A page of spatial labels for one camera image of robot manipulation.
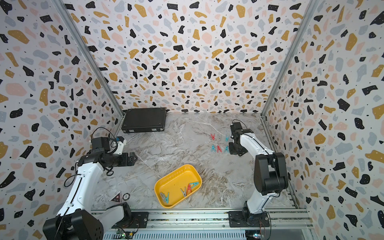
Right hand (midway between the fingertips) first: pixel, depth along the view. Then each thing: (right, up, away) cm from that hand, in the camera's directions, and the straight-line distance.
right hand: (237, 151), depth 93 cm
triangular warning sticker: (-68, -24, -12) cm, 73 cm away
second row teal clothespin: (-14, +1, +8) cm, 16 cm away
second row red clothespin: (-11, 0, +8) cm, 13 cm away
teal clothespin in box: (-42, -23, -14) cm, 49 cm away
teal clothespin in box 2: (-26, -17, -8) cm, 32 cm away
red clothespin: (-14, +8, +15) cm, 22 cm away
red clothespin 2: (-29, -19, -9) cm, 36 cm away
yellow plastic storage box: (-38, -17, -7) cm, 42 cm away
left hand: (-62, -2, -12) cm, 63 cm away
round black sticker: (-63, -23, -11) cm, 68 cm away
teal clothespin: (-4, +7, +14) cm, 16 cm away
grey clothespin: (-9, +8, +14) cm, 18 cm away
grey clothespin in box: (-31, -21, -11) cm, 39 cm away
